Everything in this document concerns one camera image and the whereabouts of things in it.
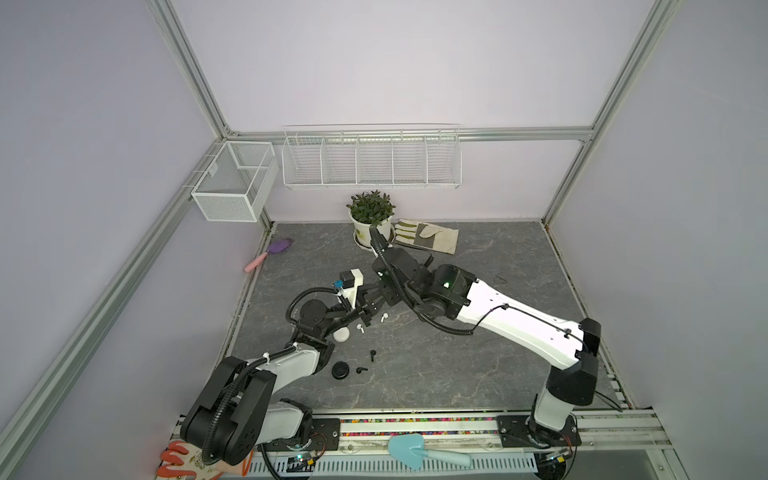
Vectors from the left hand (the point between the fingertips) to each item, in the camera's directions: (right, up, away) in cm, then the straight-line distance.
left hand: (391, 291), depth 74 cm
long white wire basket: (-8, +42, +26) cm, 50 cm away
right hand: (0, +4, -3) cm, 5 cm away
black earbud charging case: (-14, -23, +8) cm, 29 cm away
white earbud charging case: (-15, -15, +15) cm, 26 cm away
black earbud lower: (-9, -24, +10) cm, 27 cm away
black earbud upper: (-6, -20, +13) cm, 24 cm away
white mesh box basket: (-52, +33, +24) cm, 66 cm away
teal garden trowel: (+5, -38, -2) cm, 38 cm away
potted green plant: (-8, +24, +28) cm, 38 cm away
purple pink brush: (-45, +12, +39) cm, 61 cm away
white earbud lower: (-11, -14, +19) cm, 25 cm away
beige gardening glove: (+13, +16, +42) cm, 46 cm away
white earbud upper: (-2, -10, +20) cm, 22 cm away
